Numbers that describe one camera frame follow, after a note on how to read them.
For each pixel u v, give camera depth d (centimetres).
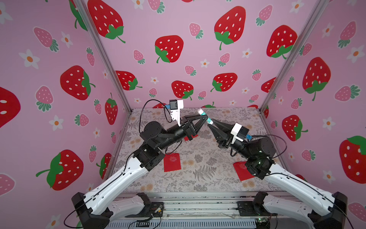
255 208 66
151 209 72
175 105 46
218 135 49
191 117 48
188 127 46
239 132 42
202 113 50
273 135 110
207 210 75
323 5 67
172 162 90
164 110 48
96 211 38
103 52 84
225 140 49
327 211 39
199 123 52
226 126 50
